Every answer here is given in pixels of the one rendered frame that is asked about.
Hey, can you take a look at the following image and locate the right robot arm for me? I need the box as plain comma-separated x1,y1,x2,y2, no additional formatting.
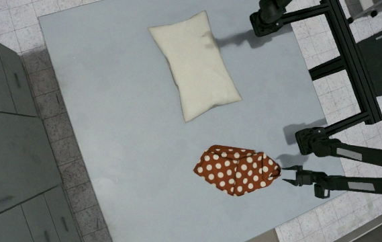
251,0,292,35

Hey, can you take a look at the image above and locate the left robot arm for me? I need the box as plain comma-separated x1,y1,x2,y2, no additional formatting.
297,129,382,199

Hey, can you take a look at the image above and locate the brown polka-dot pillowcase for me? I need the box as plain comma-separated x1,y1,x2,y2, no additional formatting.
193,145,281,196

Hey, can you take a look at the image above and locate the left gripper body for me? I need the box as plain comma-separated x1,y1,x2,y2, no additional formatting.
295,165,314,187

